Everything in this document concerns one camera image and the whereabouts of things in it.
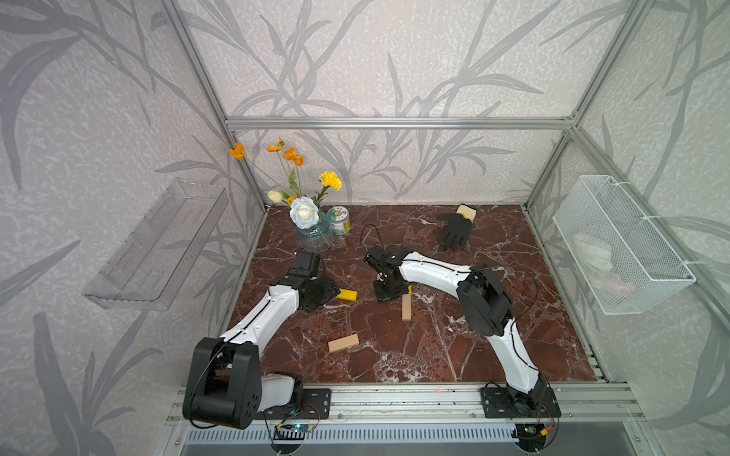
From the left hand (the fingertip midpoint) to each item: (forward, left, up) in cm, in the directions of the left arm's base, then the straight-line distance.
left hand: (333, 292), depth 88 cm
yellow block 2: (+4, -25, -5) cm, 26 cm away
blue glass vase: (+23, +9, -2) cm, 24 cm away
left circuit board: (-34, +5, -6) cm, 35 cm away
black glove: (+31, -45, -6) cm, 55 cm away
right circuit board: (-34, -55, -10) cm, 66 cm away
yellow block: (+2, -4, -6) cm, 8 cm away
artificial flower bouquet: (+10, +6, +25) cm, 28 cm away
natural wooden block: (-2, -23, -6) cm, 24 cm away
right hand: (+2, -16, -7) cm, 17 cm away
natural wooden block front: (-13, -4, -6) cm, 15 cm away
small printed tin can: (+29, +1, +1) cm, 29 cm away
